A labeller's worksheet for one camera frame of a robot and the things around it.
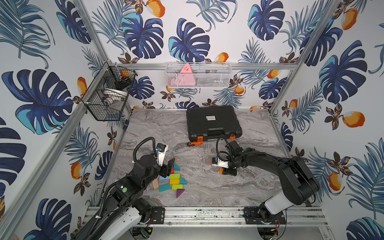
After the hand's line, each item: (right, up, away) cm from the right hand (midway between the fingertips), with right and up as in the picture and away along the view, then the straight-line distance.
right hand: (225, 167), depth 92 cm
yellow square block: (-31, -7, -6) cm, 32 cm away
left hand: (-32, +11, -21) cm, 40 cm away
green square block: (-31, -5, -4) cm, 31 cm away
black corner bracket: (-71, +26, +21) cm, 78 cm away
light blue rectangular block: (-36, -1, -17) cm, 40 cm away
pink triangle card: (-24, +55, -1) cm, 60 cm away
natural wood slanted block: (-41, -7, -7) cm, 43 cm away
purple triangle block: (-28, -11, -10) cm, 31 cm away
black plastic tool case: (-10, +27, +13) cm, 31 cm away
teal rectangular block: (-36, -9, -9) cm, 38 cm away
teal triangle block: (-30, 0, -2) cm, 30 cm away
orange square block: (-4, -1, -4) cm, 6 cm away
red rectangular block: (-32, -1, -3) cm, 32 cm away
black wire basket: (-69, +41, -8) cm, 81 cm away
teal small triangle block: (-26, -7, -6) cm, 28 cm away
